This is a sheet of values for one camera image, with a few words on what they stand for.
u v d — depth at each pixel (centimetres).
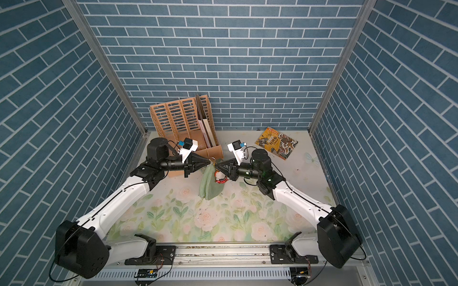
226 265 71
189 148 61
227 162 69
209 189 70
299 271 71
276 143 112
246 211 87
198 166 69
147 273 72
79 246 39
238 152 66
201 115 88
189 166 63
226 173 68
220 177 74
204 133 92
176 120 108
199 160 67
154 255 70
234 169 64
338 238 41
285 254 66
